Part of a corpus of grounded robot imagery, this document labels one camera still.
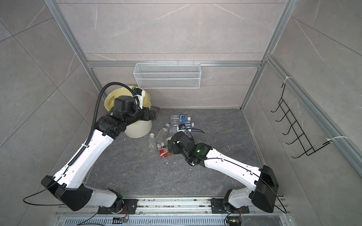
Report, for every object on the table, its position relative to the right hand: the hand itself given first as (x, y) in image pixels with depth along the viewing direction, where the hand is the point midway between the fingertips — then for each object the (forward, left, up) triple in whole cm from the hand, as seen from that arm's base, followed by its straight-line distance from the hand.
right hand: (175, 141), depth 77 cm
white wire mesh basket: (+49, +7, +10) cm, 51 cm away
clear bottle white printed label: (+7, +12, -16) cm, 21 cm away
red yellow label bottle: (0, +9, -14) cm, 17 cm away
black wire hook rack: (-3, -58, +11) cm, 60 cm away
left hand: (+11, +12, +18) cm, 24 cm away
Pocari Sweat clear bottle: (+19, +3, -16) cm, 25 cm away
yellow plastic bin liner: (+28, +42, +8) cm, 51 cm away
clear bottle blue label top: (+30, 0, -15) cm, 33 cm away
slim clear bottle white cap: (+9, +17, -16) cm, 25 cm away
